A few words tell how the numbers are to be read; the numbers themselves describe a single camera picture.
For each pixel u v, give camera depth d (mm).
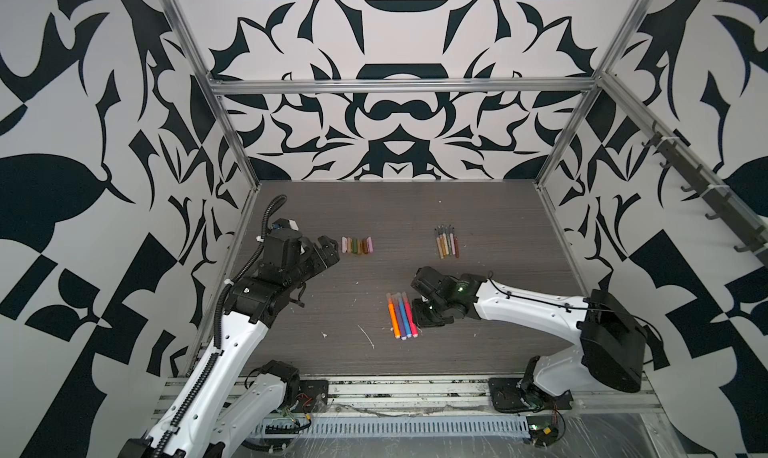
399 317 862
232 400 442
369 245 1016
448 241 1021
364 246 1018
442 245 1019
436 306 627
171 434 373
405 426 713
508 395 744
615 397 756
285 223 668
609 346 410
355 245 1016
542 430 710
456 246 1019
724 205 547
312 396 740
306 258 597
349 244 1019
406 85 945
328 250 660
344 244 1019
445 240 1030
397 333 833
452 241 1023
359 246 1016
